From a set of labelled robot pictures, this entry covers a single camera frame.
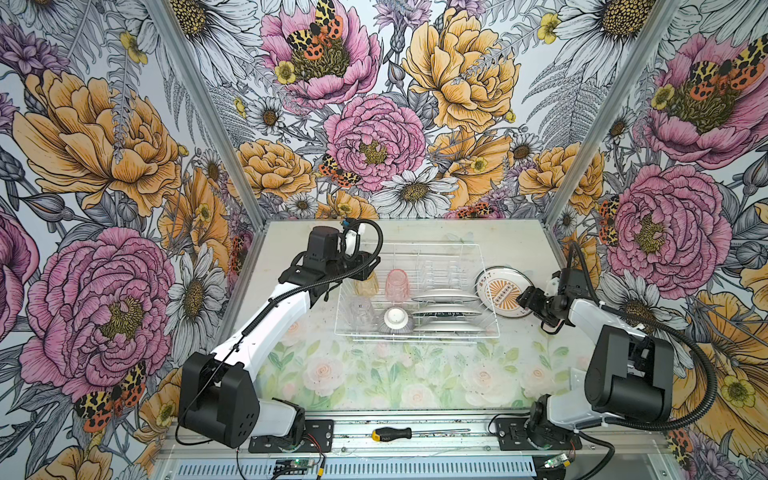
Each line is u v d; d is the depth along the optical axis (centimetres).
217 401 40
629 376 45
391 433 73
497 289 102
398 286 96
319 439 74
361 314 85
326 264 63
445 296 95
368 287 94
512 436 74
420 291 99
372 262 79
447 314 94
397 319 87
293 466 71
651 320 78
